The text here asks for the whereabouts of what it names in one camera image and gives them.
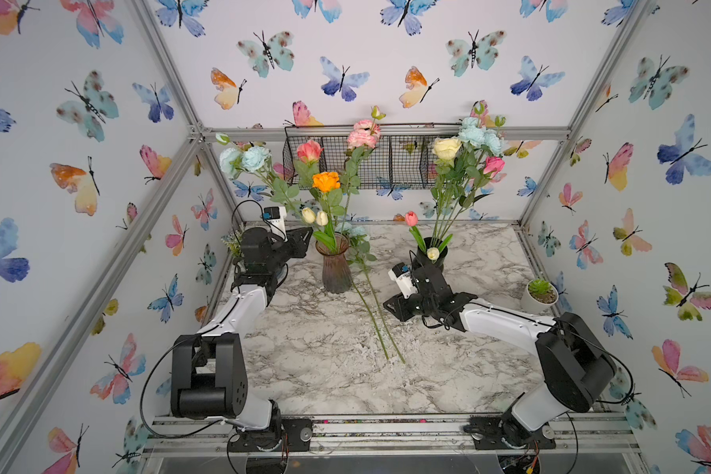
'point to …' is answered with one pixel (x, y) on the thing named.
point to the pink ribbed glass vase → (336, 272)
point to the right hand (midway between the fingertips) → (388, 301)
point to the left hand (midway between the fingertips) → (312, 226)
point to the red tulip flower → (411, 218)
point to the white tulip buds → (308, 214)
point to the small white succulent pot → (539, 294)
